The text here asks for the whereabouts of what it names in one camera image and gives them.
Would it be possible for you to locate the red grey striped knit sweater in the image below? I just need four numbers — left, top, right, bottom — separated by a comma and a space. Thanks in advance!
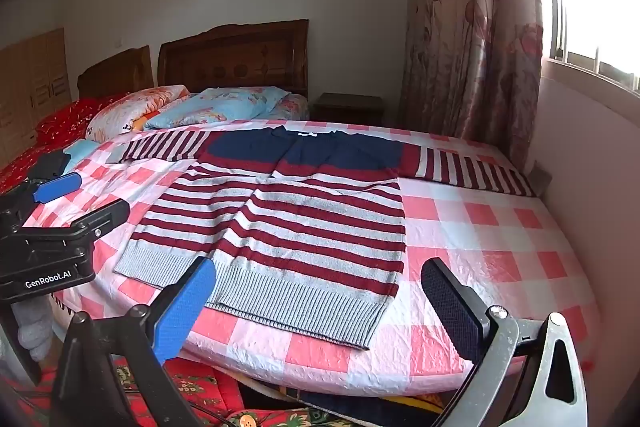
106, 125, 536, 351

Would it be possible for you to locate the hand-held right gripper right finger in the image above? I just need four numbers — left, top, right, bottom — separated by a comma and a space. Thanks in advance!
421, 257, 589, 427

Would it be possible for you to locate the orange floral pillow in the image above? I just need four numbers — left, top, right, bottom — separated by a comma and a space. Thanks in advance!
85, 84, 191, 142

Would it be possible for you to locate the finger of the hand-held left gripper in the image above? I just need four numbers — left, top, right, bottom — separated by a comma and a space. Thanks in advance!
0, 172, 82, 228
20, 199, 131, 253

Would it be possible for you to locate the dark wooden nightstand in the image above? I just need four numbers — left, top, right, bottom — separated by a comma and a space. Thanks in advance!
310, 93, 387, 128

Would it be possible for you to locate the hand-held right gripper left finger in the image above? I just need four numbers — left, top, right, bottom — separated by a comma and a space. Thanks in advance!
50, 256, 217, 427

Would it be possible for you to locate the light wooden wardrobe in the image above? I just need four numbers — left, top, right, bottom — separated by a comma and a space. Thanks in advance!
0, 28, 72, 168

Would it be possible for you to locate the person's red floral jacket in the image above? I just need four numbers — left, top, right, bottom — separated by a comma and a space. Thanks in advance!
30, 354, 361, 427

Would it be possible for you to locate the blue floral pillow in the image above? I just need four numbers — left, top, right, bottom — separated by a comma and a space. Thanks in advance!
142, 86, 293, 131

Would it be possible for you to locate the grey box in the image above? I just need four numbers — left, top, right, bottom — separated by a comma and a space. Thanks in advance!
530, 161, 553, 196

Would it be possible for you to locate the small wooden headboard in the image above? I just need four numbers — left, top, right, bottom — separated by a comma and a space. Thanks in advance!
76, 46, 155, 100

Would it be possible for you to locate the red patterned bedding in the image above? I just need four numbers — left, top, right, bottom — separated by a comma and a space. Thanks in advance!
0, 94, 128, 195

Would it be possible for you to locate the dark cloth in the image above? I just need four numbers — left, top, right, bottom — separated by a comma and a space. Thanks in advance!
32, 152, 71, 180

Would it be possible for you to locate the red checkered bed sheet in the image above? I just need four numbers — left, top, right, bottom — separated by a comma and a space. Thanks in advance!
22, 119, 601, 398

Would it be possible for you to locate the large wooden headboard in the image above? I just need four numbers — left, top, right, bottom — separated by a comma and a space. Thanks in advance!
157, 19, 310, 100

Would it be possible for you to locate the floral curtain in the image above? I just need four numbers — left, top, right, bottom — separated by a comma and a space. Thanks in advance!
404, 0, 545, 172

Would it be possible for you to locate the light blue cloth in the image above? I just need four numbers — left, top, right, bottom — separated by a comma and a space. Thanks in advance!
62, 138, 103, 172

